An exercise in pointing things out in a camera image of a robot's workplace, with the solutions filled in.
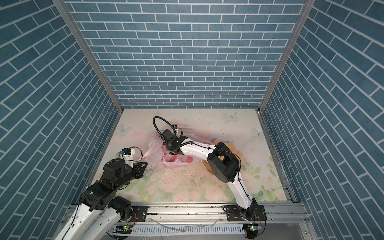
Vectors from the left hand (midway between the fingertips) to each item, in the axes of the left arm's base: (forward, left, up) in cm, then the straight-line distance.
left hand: (149, 163), depth 74 cm
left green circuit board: (-25, +11, -19) cm, 34 cm away
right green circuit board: (-26, -52, -15) cm, 60 cm away
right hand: (+19, -8, -9) cm, 23 cm away
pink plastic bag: (+7, -3, +1) cm, 8 cm away
